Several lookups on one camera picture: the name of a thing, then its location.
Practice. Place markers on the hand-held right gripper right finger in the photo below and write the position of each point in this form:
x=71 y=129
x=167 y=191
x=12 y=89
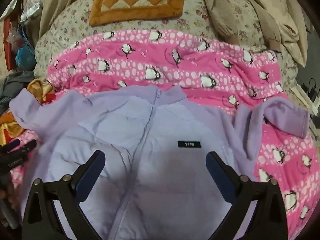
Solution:
x=220 y=177

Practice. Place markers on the purple fleece jacket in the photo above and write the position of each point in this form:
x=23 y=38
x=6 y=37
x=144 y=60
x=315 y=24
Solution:
x=150 y=142

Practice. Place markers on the grey cloth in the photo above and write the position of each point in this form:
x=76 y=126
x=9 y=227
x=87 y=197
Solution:
x=15 y=82

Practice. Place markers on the orange and red cloth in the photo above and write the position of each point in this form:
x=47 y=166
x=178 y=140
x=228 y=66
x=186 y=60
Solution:
x=10 y=127

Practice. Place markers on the blue plastic bag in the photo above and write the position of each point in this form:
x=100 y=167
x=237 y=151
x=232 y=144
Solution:
x=23 y=52

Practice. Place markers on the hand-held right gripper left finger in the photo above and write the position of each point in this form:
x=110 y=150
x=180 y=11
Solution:
x=91 y=177

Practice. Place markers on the white paper sheet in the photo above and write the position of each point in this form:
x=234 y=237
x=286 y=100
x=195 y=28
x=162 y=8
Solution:
x=10 y=7

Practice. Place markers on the orange checkered mat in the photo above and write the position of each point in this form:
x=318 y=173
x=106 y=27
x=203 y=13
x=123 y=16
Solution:
x=105 y=15

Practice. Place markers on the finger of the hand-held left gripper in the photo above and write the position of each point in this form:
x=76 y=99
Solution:
x=10 y=145
x=23 y=152

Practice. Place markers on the clear plastic bag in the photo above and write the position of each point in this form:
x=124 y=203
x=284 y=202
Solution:
x=31 y=7

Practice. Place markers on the floral quilt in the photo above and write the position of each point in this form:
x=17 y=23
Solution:
x=75 y=22

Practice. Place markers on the yellow satin cloth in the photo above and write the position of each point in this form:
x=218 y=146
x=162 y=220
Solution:
x=37 y=87

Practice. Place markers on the red packaging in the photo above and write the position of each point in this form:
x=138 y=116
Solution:
x=7 y=42

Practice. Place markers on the pink penguin print blanket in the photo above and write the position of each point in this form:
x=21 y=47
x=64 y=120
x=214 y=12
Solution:
x=175 y=62

